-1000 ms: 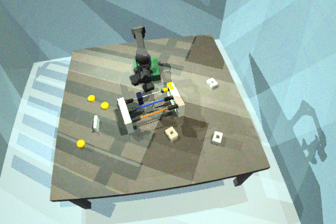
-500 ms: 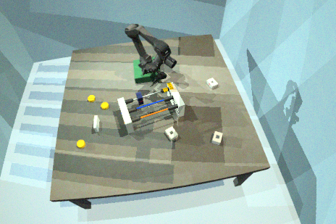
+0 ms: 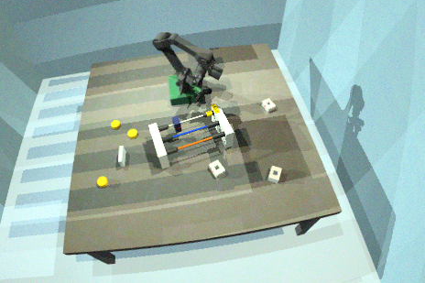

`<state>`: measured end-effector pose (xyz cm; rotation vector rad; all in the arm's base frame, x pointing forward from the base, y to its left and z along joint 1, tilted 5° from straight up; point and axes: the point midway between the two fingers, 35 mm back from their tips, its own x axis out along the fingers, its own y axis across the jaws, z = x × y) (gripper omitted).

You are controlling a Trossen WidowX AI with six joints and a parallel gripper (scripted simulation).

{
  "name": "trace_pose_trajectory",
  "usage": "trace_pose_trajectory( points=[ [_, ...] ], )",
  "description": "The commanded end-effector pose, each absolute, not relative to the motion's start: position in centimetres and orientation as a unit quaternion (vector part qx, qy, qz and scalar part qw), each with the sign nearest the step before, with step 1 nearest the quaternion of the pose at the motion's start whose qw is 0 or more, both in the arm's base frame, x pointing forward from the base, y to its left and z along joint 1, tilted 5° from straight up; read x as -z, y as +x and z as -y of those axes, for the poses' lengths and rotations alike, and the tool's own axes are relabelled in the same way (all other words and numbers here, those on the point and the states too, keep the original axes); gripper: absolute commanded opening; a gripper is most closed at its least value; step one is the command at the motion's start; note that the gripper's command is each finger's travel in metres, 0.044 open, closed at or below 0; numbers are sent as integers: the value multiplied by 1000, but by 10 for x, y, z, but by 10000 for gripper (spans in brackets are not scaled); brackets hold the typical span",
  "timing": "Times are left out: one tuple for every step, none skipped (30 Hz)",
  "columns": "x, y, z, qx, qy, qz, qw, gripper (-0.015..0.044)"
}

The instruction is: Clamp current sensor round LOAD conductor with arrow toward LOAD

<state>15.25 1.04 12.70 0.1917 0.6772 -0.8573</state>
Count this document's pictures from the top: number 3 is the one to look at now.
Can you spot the yellow flat disc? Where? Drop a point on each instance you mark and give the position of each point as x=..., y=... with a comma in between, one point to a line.
x=102, y=182
x=115, y=124
x=132, y=133

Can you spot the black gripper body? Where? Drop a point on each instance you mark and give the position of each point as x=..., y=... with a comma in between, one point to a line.
x=205, y=89

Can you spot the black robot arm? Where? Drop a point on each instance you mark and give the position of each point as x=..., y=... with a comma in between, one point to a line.
x=206, y=60

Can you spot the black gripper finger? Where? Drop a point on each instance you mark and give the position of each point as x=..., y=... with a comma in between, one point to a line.
x=200, y=95
x=182, y=86

